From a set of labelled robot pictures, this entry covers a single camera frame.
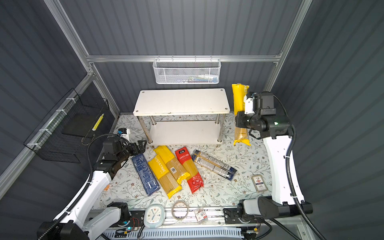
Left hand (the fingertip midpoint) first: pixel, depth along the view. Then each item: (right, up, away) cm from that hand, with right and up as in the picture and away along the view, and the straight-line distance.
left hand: (138, 142), depth 81 cm
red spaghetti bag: (+31, -22, +3) cm, 39 cm away
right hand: (+52, +12, -14) cm, 55 cm away
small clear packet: (+34, -35, -9) cm, 49 cm away
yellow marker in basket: (-20, +8, -6) cm, 22 cm away
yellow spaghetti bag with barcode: (+18, -14, +9) cm, 24 cm away
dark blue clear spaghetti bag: (+43, -15, +9) cm, 46 cm away
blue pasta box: (+3, -19, +4) cm, 20 cm away
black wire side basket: (-33, +3, -11) cm, 35 cm away
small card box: (+67, -23, +2) cm, 71 cm away
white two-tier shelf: (+21, +16, +38) cm, 46 cm away
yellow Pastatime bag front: (+14, -21, +4) cm, 25 cm away
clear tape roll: (+19, -35, -5) cm, 40 cm away
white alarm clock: (+11, -35, -9) cm, 38 cm away
